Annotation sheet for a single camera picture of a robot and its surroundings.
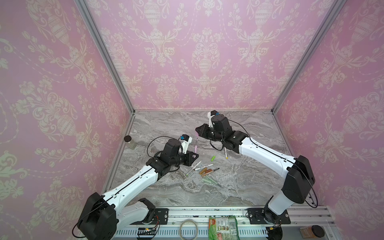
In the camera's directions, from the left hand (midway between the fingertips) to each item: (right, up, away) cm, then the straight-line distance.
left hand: (198, 157), depth 77 cm
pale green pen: (+7, -14, +10) cm, 19 cm away
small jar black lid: (-44, +8, +15) cm, 47 cm away
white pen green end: (-2, -9, +14) cm, 17 cm away
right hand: (-1, +15, +2) cm, 15 cm away
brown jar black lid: (+48, -29, -14) cm, 58 cm away
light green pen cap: (+10, -5, +17) cm, 20 cm away
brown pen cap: (+3, -11, +13) cm, 17 cm away
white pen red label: (0, -10, +13) cm, 16 cm away
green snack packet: (+11, -31, -8) cm, 34 cm away
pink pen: (-1, +11, -1) cm, 11 cm away
